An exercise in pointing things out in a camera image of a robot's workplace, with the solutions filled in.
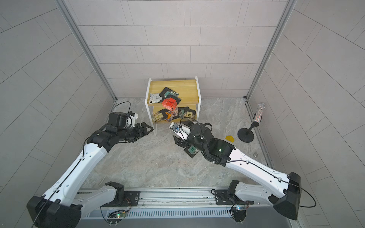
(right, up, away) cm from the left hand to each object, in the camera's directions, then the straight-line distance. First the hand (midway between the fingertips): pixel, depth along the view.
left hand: (152, 129), depth 74 cm
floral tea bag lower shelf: (+10, +8, +13) cm, 18 cm away
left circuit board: (-15, -39, -9) cm, 43 cm away
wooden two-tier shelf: (+19, +21, +3) cm, 29 cm away
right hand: (+14, +2, -6) cm, 16 cm away
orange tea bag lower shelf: (+7, +7, +13) cm, 16 cm away
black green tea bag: (+8, +19, +1) cm, 21 cm away
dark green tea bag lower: (+15, +10, +13) cm, 22 cm away
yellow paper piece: (+46, -8, +19) cm, 51 cm away
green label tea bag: (+21, -16, +14) cm, 29 cm away
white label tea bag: (+2, +17, -2) cm, 17 cm away
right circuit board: (+44, -40, -6) cm, 59 cm away
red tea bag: (+10, +14, -3) cm, 17 cm away
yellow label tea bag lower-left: (0, +6, +11) cm, 13 cm away
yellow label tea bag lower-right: (+19, +7, +12) cm, 24 cm away
